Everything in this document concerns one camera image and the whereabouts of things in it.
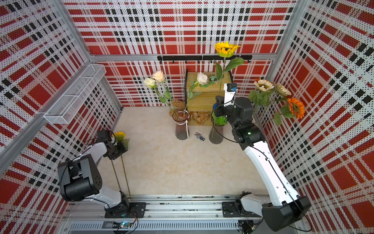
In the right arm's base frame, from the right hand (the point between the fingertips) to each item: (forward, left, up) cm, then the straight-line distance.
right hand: (219, 96), depth 66 cm
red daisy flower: (-30, +55, -42) cm, 75 cm away
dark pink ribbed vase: (+3, -2, -40) cm, 40 cm away
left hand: (-7, +56, -39) cm, 69 cm away
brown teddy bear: (+18, +9, -35) cm, 40 cm away
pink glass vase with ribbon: (+10, +21, -25) cm, 34 cm away
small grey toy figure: (+5, +9, -41) cm, 43 cm away
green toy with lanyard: (+25, +1, -8) cm, 27 cm away
